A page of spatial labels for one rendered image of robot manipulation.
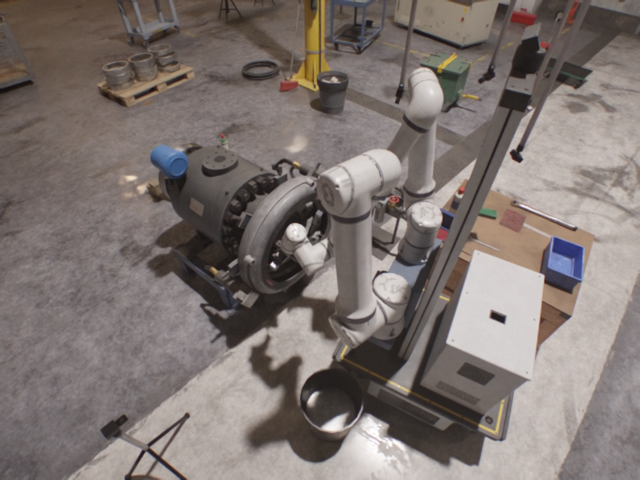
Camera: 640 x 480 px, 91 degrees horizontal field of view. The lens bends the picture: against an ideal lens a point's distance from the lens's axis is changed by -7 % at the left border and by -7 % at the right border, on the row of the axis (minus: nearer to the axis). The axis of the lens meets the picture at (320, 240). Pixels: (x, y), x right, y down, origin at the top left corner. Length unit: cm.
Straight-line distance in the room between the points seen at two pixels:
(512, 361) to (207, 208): 170
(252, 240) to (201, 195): 54
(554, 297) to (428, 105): 145
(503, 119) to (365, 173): 36
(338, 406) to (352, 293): 103
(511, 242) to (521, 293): 82
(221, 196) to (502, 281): 153
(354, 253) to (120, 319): 208
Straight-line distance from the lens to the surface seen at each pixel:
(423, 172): 167
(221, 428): 222
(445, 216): 239
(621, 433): 277
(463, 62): 503
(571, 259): 263
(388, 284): 135
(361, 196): 89
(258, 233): 172
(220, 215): 200
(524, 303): 172
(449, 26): 752
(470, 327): 154
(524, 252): 250
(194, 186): 218
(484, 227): 253
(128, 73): 567
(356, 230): 95
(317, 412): 203
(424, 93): 138
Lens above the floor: 209
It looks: 48 degrees down
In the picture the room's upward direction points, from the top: straight up
